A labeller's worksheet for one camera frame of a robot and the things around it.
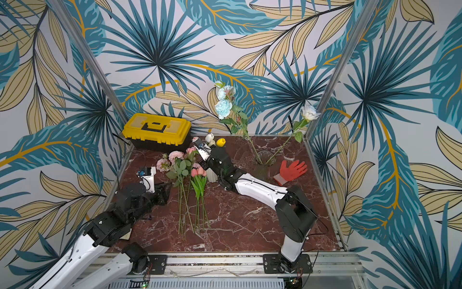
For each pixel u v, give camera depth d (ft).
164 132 3.20
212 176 3.06
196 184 3.04
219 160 1.96
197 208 2.88
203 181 3.15
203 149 2.21
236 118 2.35
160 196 2.00
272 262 2.40
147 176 1.92
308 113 2.26
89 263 1.49
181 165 3.03
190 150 3.27
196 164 3.28
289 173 3.31
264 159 2.88
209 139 2.53
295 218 1.50
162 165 3.30
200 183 3.03
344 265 2.47
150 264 2.38
